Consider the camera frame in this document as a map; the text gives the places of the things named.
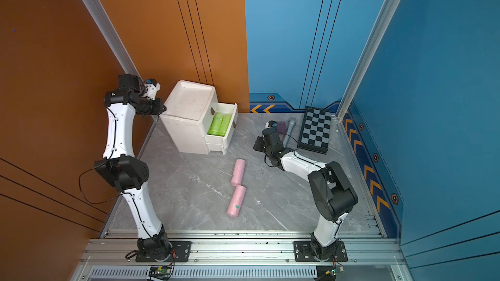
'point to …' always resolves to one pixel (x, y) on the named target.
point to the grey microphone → (291, 125)
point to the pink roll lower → (236, 201)
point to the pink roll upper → (238, 173)
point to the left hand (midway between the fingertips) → (164, 105)
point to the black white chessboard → (314, 134)
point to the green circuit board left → (164, 270)
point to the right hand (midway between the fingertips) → (257, 139)
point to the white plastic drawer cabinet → (187, 114)
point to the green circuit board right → (333, 271)
